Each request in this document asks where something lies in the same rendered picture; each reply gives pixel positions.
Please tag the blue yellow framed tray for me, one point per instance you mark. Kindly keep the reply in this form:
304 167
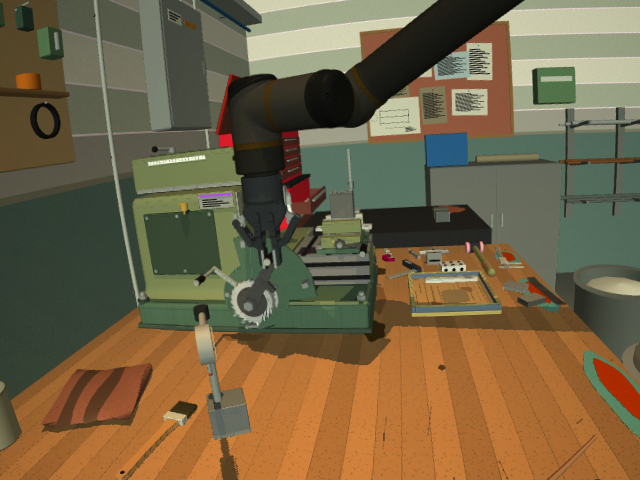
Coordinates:
452 310

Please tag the red brown rag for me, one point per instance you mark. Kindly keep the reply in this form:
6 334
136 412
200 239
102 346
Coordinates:
457 209

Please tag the large green box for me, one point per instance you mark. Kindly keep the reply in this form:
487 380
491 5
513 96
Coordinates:
49 42

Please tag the red brown striped cloth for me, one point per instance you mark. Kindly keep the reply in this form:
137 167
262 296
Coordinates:
97 395

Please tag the beige wooden plank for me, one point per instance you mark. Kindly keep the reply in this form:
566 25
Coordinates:
507 158

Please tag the grey electrical cabinet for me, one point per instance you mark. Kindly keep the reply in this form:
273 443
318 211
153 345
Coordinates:
172 65

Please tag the orange roll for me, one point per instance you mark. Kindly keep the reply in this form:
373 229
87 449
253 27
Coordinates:
28 81

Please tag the brown notice board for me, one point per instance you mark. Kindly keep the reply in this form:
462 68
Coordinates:
500 115

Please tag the thin wooden stick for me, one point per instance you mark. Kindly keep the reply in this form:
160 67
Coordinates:
575 457

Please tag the grey flat parallel bar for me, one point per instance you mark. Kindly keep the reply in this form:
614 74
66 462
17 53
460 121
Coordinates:
397 274

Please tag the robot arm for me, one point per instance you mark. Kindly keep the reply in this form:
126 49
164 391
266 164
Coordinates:
400 55

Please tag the wooden brush with black bristles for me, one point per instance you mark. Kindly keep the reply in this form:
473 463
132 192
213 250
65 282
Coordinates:
177 412

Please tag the grey shelf rack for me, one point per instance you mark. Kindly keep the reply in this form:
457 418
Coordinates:
620 160

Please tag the teal red oval mat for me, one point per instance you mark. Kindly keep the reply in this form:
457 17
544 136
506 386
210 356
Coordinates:
617 387

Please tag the grey lever with black knob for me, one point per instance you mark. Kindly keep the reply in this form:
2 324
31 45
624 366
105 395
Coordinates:
162 149

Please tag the dark grey flat block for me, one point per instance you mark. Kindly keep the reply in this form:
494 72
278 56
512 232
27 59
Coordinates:
530 300

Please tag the grey wall shelf blue pipe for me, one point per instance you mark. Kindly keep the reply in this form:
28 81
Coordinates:
235 12

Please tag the dark feed lever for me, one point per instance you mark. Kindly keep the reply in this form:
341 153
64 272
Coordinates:
257 295

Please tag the dial indicator on grey base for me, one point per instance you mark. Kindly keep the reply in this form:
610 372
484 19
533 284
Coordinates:
227 415

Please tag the grey ribbed block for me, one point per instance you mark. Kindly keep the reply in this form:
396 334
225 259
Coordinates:
516 286

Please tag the black surface plate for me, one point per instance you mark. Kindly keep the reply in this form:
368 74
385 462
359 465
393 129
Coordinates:
400 225

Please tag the grey tool with red part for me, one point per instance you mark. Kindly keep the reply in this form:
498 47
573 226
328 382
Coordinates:
507 257

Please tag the green bench shaper body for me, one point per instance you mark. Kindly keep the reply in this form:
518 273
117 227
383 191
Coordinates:
175 250

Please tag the grey steel block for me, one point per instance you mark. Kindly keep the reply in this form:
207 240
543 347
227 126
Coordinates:
343 205

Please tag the grey round object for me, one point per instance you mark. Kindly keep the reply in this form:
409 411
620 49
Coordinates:
632 360

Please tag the small black tool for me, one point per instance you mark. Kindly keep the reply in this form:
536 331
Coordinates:
410 263

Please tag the grey cupboard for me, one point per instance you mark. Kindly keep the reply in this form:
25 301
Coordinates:
520 200

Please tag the white conduit pipe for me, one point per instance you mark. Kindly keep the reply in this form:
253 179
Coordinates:
112 150

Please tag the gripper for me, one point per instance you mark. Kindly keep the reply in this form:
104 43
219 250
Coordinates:
262 197

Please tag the grey metal strip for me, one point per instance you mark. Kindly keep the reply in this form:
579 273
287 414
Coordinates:
434 251

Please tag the brown pegboard with shelf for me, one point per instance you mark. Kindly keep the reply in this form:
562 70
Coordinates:
15 135

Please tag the green machine vise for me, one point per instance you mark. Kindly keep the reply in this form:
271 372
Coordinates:
345 235

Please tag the white block with holes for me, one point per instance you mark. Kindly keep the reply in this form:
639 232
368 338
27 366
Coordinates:
453 266

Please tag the blue box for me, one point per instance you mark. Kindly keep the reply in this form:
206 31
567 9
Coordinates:
446 150

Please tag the green wall box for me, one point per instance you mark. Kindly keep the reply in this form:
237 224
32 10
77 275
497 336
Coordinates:
554 86

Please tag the red clamp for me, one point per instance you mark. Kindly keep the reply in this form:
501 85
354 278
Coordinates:
388 257

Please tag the red tool chest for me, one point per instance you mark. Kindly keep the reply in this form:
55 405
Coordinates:
300 192

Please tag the small dark green box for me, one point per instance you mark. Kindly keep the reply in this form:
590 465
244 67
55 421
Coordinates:
23 17

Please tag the yellow knob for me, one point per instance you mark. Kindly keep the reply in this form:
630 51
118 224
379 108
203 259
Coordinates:
185 207

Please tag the small grey hand tool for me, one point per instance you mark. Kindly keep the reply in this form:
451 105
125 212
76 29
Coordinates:
414 253

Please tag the grey toothed ratchet wheel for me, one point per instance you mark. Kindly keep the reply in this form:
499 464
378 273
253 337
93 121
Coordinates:
239 296

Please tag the grey square block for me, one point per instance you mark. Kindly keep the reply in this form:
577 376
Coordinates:
431 258

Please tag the thin grey upright rod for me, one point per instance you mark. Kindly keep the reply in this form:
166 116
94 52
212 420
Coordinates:
350 170

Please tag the beige grey cylinder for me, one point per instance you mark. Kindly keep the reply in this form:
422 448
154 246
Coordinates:
7 417

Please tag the grey drum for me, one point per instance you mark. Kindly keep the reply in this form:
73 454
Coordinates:
600 310

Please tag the dark green feed shield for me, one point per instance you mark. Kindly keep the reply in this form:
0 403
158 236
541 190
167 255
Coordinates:
292 275

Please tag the teal red black saw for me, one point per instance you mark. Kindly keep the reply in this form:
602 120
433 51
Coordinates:
545 295

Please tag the small grey block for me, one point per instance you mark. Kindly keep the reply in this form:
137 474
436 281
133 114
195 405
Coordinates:
442 215

